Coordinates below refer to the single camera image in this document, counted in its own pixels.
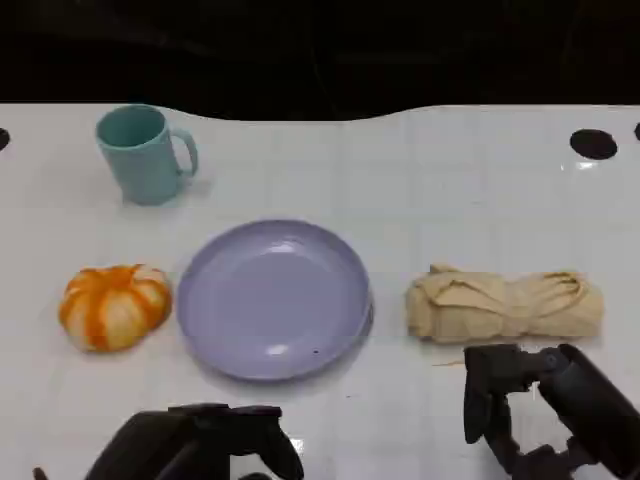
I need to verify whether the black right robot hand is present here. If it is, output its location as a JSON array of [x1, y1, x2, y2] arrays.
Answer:
[[463, 342, 640, 480]]

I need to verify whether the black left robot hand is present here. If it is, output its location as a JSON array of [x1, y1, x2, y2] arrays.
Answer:
[[84, 403, 306, 480]]

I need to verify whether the beige towel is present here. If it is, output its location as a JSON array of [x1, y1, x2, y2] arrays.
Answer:
[[403, 263, 606, 346]]

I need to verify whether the lilac plate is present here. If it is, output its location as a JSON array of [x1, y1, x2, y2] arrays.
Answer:
[[177, 218, 375, 384]]

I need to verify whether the orange and white bread roll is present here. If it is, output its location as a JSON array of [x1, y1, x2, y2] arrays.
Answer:
[[58, 263, 174, 354]]

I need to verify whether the pale green mug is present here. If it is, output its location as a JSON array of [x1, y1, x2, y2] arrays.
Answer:
[[94, 103, 200, 207]]

